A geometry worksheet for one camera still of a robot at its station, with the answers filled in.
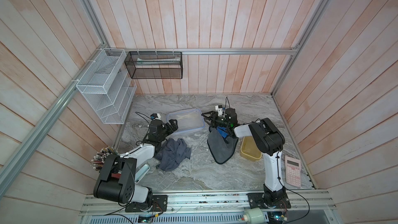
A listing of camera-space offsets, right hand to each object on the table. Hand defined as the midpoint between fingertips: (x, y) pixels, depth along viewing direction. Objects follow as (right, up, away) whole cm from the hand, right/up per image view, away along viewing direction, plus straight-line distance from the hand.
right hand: (202, 116), depth 96 cm
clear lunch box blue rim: (-9, -3, +6) cm, 11 cm away
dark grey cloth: (-18, -20, -10) cm, 29 cm away
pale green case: (-33, -29, -17) cm, 47 cm away
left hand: (-18, -5, -4) cm, 19 cm away
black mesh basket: (-32, +35, +7) cm, 48 cm away
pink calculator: (+49, -29, -14) cm, 59 cm away
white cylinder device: (+21, -40, -33) cm, 56 cm away
